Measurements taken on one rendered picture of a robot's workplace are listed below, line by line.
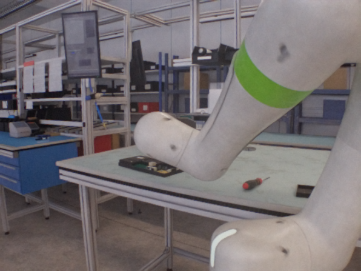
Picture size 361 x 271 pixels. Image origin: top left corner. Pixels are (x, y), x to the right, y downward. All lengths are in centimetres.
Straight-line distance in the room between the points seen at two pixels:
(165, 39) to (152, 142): 564
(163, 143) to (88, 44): 170
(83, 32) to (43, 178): 121
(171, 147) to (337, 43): 41
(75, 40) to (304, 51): 207
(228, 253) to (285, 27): 33
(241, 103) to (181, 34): 563
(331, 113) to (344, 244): 405
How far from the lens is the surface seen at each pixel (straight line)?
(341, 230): 52
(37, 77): 316
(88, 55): 222
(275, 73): 33
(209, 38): 566
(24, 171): 235
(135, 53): 358
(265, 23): 32
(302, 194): 82
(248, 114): 40
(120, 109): 619
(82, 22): 225
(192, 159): 60
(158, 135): 59
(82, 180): 120
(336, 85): 452
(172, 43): 608
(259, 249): 46
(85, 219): 140
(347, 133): 46
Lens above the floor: 126
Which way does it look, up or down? 7 degrees down
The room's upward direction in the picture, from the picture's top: straight up
